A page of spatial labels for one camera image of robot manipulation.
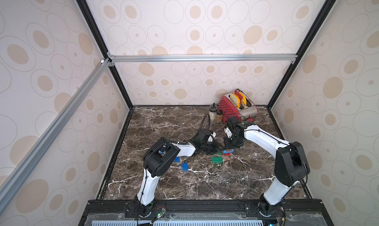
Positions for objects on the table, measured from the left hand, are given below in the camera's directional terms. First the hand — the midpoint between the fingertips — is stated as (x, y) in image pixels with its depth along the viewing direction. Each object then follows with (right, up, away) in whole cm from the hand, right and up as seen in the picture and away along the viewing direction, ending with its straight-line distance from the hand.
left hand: (228, 150), depth 87 cm
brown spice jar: (-2, +20, +17) cm, 27 cm away
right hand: (0, +1, +3) cm, 3 cm away
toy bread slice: (+7, +31, +9) cm, 34 cm away
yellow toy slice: (+12, +31, +8) cm, 34 cm away
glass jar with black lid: (-6, +26, +18) cm, 32 cm away
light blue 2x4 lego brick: (-1, -1, +1) cm, 2 cm away
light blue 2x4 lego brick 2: (-34, +6, -28) cm, 45 cm away
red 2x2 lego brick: (+1, -3, +5) cm, 6 cm away
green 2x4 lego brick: (-6, -6, +3) cm, 9 cm away
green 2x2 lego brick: (-4, -3, +5) cm, 7 cm away
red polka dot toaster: (+3, +25, +11) cm, 28 cm away
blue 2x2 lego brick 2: (-25, -9, -1) cm, 27 cm away
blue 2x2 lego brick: (-30, -6, +4) cm, 31 cm away
